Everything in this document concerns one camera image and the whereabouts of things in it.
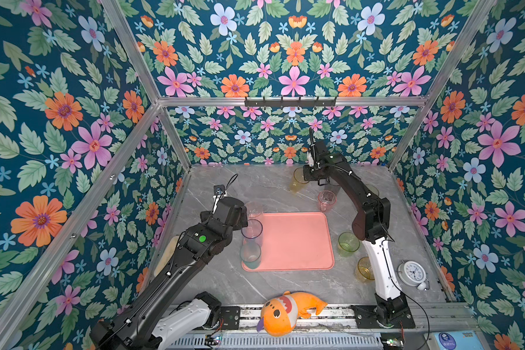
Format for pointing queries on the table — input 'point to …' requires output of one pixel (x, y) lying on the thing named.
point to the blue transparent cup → (254, 231)
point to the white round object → (412, 273)
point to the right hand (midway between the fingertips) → (313, 171)
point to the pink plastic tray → (294, 241)
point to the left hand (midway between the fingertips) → (233, 211)
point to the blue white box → (469, 340)
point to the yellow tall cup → (298, 181)
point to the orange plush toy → (280, 314)
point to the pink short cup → (327, 199)
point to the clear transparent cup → (254, 209)
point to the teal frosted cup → (250, 254)
